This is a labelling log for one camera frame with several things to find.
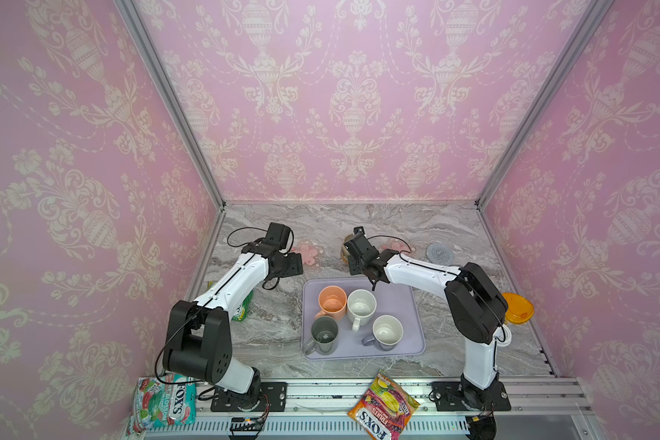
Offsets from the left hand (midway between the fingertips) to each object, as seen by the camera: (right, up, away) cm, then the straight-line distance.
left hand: (292, 269), depth 89 cm
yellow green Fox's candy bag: (-16, -14, 0) cm, 21 cm away
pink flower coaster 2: (+39, +7, +21) cm, 44 cm away
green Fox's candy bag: (-31, -32, -18) cm, 48 cm away
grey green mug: (+11, -20, -6) cm, 23 cm away
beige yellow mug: (+17, +6, -13) cm, 22 cm away
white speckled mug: (+23, -13, 0) cm, 26 cm away
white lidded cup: (+47, -7, -37) cm, 60 cm away
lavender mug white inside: (+30, -19, -5) cm, 36 cm away
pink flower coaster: (+5, +4, +16) cm, 18 cm away
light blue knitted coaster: (+54, +4, +15) cm, 56 cm away
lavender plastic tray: (+18, -15, -4) cm, 23 cm away
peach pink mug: (+13, -11, 0) cm, 17 cm away
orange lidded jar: (+68, -10, -10) cm, 70 cm away
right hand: (+22, +3, +6) cm, 23 cm away
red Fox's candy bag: (+27, -33, -19) cm, 47 cm away
